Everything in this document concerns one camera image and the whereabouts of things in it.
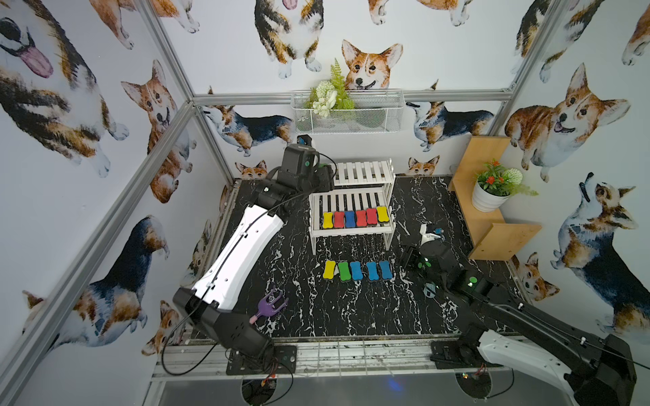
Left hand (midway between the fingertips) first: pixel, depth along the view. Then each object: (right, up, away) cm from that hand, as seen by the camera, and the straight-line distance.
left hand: (322, 165), depth 72 cm
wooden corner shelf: (+54, -22, +10) cm, 59 cm away
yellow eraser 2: (+20, -15, +18) cm, 31 cm away
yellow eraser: (+1, -17, +18) cm, 24 cm away
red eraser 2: (+13, -17, +16) cm, 27 cm away
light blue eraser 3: (+22, -35, +18) cm, 45 cm away
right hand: (+25, -23, +6) cm, 35 cm away
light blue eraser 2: (+17, -35, +18) cm, 43 cm away
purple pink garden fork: (-20, -45, +11) cm, 51 cm away
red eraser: (+5, -17, +18) cm, 25 cm away
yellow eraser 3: (+1, -35, +19) cm, 40 cm away
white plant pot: (+59, -11, +22) cm, 64 cm away
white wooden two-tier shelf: (+12, -12, +23) cm, 28 cm away
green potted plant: (+62, -3, +18) cm, 64 cm away
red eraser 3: (+16, -15, +17) cm, 28 cm away
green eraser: (+7, -36, +19) cm, 41 cm away
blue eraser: (+8, -17, +17) cm, 25 cm away
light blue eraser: (+11, -35, +18) cm, 41 cm away
